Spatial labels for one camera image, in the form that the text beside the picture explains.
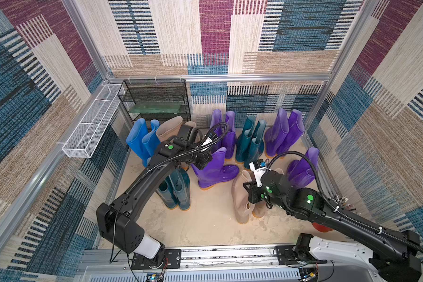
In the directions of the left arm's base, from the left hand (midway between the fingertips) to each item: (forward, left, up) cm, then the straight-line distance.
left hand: (211, 157), depth 77 cm
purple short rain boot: (+1, -2, -13) cm, 13 cm away
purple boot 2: (+13, -9, -4) cm, 16 cm away
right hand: (-13, -14, -4) cm, 19 cm away
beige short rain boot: (-16, -11, -4) cm, 20 cm away
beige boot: (-16, -21, -17) cm, 32 cm away
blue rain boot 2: (+7, +27, +2) cm, 28 cm away
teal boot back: (+7, -20, -2) cm, 21 cm away
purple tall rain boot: (+26, -3, -1) cm, 26 cm away
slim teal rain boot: (-16, +18, 0) cm, 24 cm away
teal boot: (+12, -16, -2) cm, 20 cm away
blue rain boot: (+10, +35, +2) cm, 37 cm away
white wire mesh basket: (+15, +66, -7) cm, 69 cm away
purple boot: (+15, -41, +2) cm, 44 cm away
